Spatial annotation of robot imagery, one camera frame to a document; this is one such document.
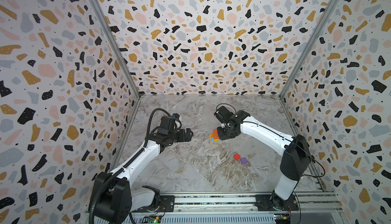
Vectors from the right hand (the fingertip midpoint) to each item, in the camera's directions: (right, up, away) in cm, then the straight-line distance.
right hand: (219, 133), depth 84 cm
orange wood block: (-4, -3, +13) cm, 14 cm away
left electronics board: (-32, -37, -14) cm, 51 cm away
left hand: (-19, +1, -1) cm, 19 cm away
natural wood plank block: (-2, -8, +11) cm, 13 cm away
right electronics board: (+29, -38, -13) cm, 49 cm away
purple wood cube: (+14, -16, +4) cm, 22 cm away
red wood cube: (+11, -14, +6) cm, 19 cm away
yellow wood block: (-1, -6, +10) cm, 12 cm away
